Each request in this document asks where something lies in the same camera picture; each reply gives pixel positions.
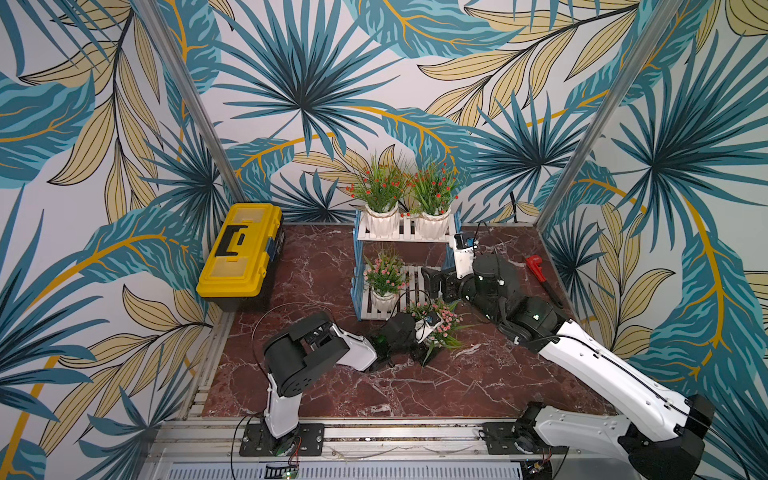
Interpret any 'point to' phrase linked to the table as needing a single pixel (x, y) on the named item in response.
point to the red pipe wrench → (534, 261)
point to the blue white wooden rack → (407, 231)
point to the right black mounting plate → (500, 439)
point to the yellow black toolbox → (240, 268)
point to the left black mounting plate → (255, 441)
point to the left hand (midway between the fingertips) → (432, 336)
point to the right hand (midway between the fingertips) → (441, 264)
